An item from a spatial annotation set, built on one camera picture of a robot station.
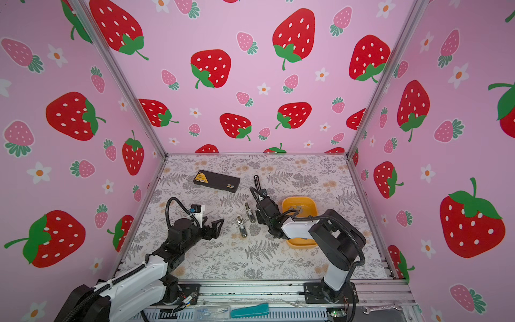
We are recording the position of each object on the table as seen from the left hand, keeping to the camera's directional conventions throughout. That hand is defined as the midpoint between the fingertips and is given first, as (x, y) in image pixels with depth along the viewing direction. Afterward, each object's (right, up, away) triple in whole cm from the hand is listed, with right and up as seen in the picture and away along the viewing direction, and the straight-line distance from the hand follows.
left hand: (215, 218), depth 85 cm
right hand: (+20, +4, +8) cm, 22 cm away
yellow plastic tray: (+32, +1, -21) cm, 38 cm away
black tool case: (+1, +15, +20) cm, 24 cm away
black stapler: (+18, +15, +22) cm, 31 cm away
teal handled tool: (+19, -29, -15) cm, 38 cm away
